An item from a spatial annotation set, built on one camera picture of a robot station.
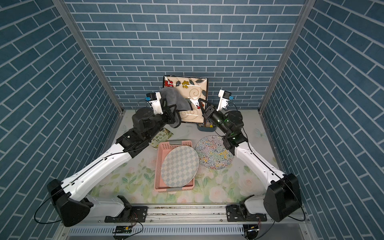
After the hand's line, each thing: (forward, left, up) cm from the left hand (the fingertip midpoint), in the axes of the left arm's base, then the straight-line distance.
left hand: (180, 105), depth 66 cm
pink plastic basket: (0, +15, -38) cm, 41 cm away
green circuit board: (-42, +28, -44) cm, 67 cm away
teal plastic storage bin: (+18, -15, -38) cm, 45 cm away
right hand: (+1, -9, +3) cm, 10 cm away
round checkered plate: (-12, +2, -37) cm, 39 cm away
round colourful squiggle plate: (-2, -18, -40) cm, 44 cm away
